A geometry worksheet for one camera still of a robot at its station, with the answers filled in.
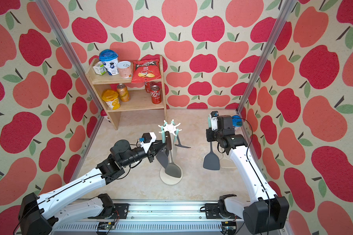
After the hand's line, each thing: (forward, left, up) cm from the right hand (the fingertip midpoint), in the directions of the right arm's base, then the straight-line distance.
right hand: (212, 133), depth 79 cm
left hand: (-15, +23, +8) cm, 29 cm away
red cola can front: (+21, +35, +9) cm, 41 cm away
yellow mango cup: (+14, +60, +9) cm, 62 cm away
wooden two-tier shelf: (+23, +48, 0) cm, 54 cm away
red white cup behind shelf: (+19, +76, -11) cm, 79 cm away
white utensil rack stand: (-20, +24, -19) cm, 36 cm away
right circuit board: (-40, -10, -25) cm, 48 cm away
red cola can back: (+32, +43, +5) cm, 54 cm away
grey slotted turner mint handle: (-15, +26, -5) cm, 30 cm away
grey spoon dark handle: (-18, +21, -10) cm, 29 cm away
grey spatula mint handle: (-11, -1, -12) cm, 16 cm away
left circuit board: (-45, +51, -23) cm, 72 cm away
